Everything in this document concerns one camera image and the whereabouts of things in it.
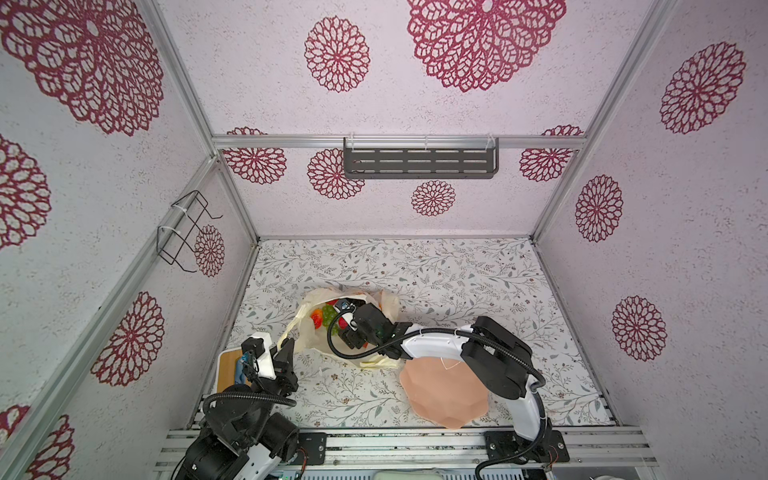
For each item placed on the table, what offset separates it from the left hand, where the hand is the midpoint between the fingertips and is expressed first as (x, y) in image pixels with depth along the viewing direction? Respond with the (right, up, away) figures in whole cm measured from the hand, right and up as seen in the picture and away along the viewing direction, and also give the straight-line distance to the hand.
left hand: (292, 343), depth 67 cm
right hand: (+9, +2, +22) cm, 24 cm away
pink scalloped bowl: (+37, -17, +15) cm, 44 cm away
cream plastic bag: (+2, +1, +7) cm, 7 cm away
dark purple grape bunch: (+13, +8, +10) cm, 19 cm away
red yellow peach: (0, +2, +26) cm, 26 cm away
